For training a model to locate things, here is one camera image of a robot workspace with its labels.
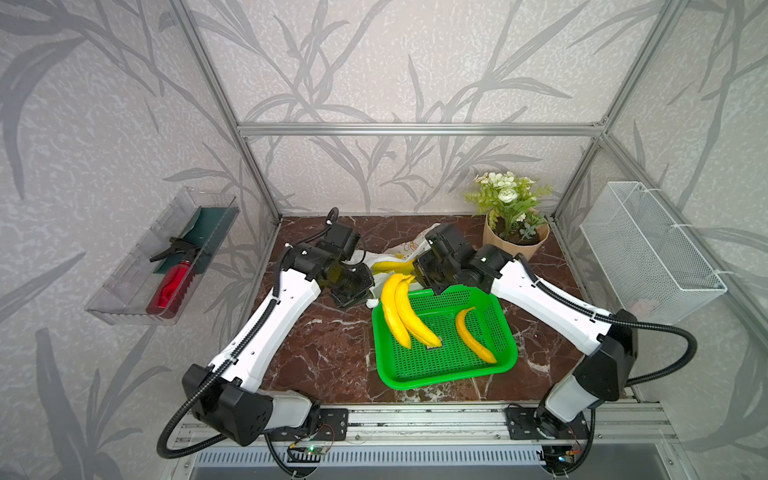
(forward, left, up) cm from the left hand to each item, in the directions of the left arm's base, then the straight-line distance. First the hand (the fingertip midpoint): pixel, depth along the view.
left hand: (378, 294), depth 73 cm
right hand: (+7, -6, +1) cm, 10 cm away
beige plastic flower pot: (+27, -45, -8) cm, 53 cm away
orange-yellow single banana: (-1, -24, -19) cm, 30 cm away
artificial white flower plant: (+26, -36, +7) cm, 45 cm away
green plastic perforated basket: (-8, -22, -22) cm, 32 cm away
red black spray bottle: (-7, +40, +13) cm, 42 cm away
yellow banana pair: (-6, -6, -1) cm, 9 cm away
